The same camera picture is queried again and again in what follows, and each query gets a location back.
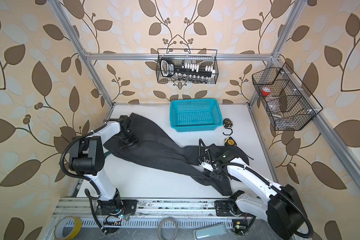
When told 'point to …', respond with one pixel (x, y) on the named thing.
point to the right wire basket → (289, 104)
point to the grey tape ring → (160, 223)
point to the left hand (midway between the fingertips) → (135, 144)
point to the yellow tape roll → (59, 228)
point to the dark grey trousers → (153, 147)
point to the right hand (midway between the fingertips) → (217, 171)
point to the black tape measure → (227, 123)
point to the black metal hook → (227, 134)
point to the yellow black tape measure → (229, 142)
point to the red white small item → (266, 91)
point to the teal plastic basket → (195, 115)
